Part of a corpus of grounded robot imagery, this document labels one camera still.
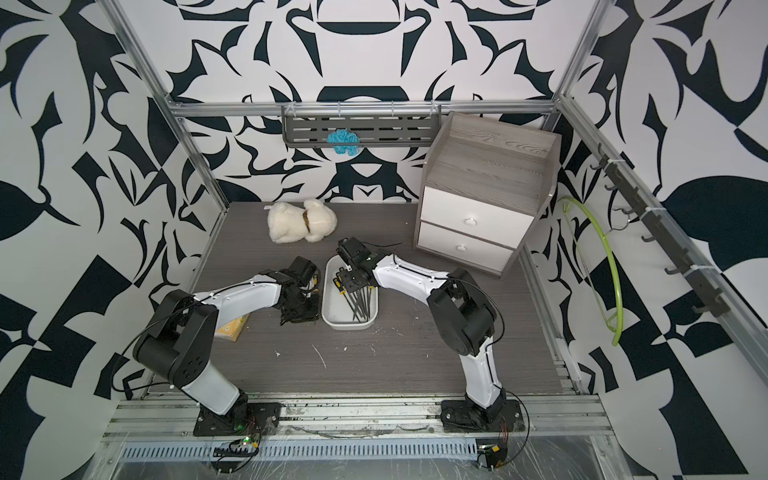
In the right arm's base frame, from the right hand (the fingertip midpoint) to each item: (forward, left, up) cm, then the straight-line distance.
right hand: (352, 273), depth 93 cm
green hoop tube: (-22, -61, +13) cm, 66 cm away
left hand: (-9, +11, -6) cm, 15 cm away
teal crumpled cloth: (+30, +2, +27) cm, 40 cm away
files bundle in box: (-6, -2, -6) cm, 9 cm away
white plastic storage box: (-10, +4, -6) cm, 12 cm away
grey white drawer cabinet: (+15, -38, +23) cm, 47 cm away
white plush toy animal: (+17, +22, +4) cm, 28 cm away
